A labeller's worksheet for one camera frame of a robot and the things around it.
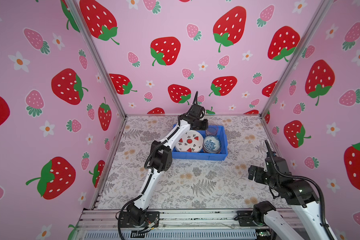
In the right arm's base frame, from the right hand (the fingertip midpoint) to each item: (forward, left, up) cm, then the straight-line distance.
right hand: (257, 170), depth 72 cm
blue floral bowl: (+20, +21, -9) cm, 31 cm away
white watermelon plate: (+24, +35, -13) cm, 44 cm away
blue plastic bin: (+12, +27, -11) cm, 32 cm away
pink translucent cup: (+32, +22, -8) cm, 39 cm away
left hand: (+30, +24, -3) cm, 39 cm away
